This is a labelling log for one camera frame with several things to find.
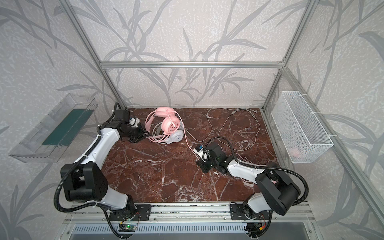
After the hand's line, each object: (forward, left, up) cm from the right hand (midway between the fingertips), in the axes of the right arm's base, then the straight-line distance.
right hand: (197, 158), depth 87 cm
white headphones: (+5, +20, +16) cm, 26 cm away
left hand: (+12, +26, +13) cm, 32 cm away
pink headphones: (+8, +17, +24) cm, 30 cm away
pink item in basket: (-4, -49, +15) cm, 51 cm away
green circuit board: (-33, +34, -6) cm, 47 cm away
